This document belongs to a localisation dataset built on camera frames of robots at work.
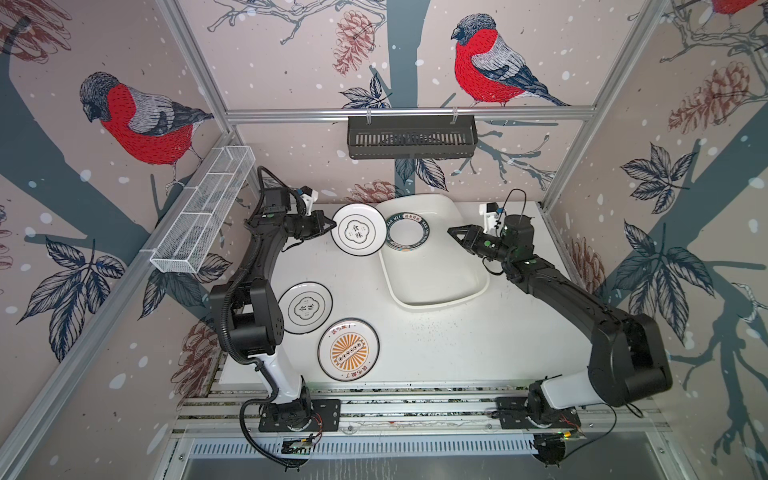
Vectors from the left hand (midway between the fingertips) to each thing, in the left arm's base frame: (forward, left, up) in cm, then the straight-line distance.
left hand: (334, 221), depth 86 cm
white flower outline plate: (-17, +10, -22) cm, 29 cm away
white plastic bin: (-5, -34, -21) cm, 40 cm away
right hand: (-6, -33, +1) cm, 34 cm away
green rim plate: (+14, -23, -21) cm, 35 cm away
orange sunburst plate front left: (-30, -4, -22) cm, 37 cm away
